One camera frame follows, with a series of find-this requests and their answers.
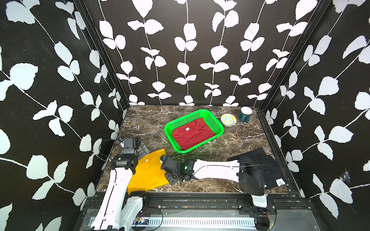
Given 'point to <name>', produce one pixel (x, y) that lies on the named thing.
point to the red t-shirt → (190, 134)
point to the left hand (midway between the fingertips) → (138, 149)
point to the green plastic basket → (217, 126)
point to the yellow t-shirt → (149, 173)
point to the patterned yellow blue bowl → (228, 120)
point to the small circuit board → (141, 220)
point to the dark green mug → (244, 114)
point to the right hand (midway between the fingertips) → (168, 173)
